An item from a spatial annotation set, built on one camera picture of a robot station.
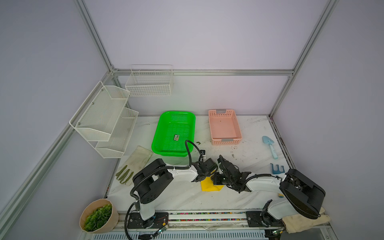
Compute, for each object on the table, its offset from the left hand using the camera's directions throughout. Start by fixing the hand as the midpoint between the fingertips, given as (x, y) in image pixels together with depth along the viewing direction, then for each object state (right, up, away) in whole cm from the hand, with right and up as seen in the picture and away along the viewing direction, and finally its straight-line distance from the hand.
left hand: (202, 169), depth 91 cm
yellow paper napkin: (+3, -7, -7) cm, 10 cm away
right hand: (+4, -4, -5) cm, 8 cm away
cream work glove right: (+45, -21, -19) cm, 53 cm away
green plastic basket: (-22, +25, +19) cm, 38 cm away
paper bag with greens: (-47, -13, -27) cm, 55 cm away
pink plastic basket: (+18, +26, +24) cm, 40 cm away
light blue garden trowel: (+47, +17, +13) cm, 51 cm away
